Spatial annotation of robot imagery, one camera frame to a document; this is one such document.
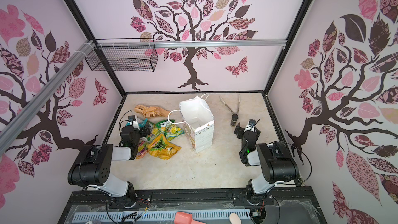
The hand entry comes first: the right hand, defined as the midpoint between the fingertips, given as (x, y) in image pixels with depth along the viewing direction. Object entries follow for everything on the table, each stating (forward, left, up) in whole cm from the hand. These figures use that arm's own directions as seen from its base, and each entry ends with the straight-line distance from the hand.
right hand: (248, 123), depth 92 cm
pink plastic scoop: (-45, +37, -8) cm, 59 cm away
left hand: (+2, +66, -2) cm, 66 cm away
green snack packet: (0, +50, -4) cm, 50 cm away
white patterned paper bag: (+7, +31, -9) cm, 33 cm away
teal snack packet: (+3, +66, -4) cm, 66 cm away
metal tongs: (+5, +7, 0) cm, 9 cm away
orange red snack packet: (-14, +62, -4) cm, 64 cm away
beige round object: (-46, +14, -7) cm, 49 cm away
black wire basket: (+36, +71, +26) cm, 84 cm away
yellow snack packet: (-14, +52, -4) cm, 54 cm away
